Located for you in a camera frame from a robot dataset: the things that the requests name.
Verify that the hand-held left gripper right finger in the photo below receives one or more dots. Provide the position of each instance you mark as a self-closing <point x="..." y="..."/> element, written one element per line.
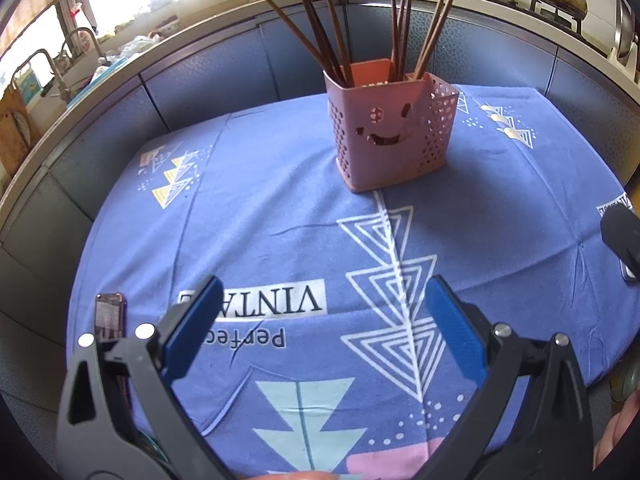
<point x="457" y="330"/>

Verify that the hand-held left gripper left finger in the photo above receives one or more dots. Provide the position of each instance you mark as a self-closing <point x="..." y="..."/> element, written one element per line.
<point x="192" y="330"/>

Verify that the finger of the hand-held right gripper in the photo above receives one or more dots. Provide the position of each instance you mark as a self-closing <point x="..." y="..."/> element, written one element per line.
<point x="622" y="232"/>

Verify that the pink plastic utensil holder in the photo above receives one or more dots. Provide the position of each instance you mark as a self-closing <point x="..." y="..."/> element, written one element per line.
<point x="380" y="155"/>

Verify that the bundle of wooden chopsticks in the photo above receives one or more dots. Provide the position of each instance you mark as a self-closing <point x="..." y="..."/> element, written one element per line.
<point x="342" y="67"/>

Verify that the person's right forearm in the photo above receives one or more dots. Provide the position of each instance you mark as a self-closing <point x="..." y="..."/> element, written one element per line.
<point x="622" y="430"/>

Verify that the smartphone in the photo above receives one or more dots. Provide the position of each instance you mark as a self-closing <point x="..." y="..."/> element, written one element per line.
<point x="110" y="315"/>

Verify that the blue printed tablecloth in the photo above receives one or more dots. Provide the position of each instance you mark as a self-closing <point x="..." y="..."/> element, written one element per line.
<point x="300" y="240"/>

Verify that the hanging metal wok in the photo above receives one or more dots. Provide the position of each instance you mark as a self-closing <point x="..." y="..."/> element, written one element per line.
<point x="624" y="30"/>

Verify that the wooden cutting board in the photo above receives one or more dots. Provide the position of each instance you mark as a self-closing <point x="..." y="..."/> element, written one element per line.
<point x="15" y="130"/>

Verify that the metal kitchen faucet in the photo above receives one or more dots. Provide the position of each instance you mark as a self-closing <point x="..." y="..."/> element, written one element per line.
<point x="50" y="57"/>
<point x="82" y="35"/>

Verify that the grey kitchen countertop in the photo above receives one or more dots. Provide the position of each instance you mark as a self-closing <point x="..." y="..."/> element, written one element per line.
<point x="225" y="14"/>

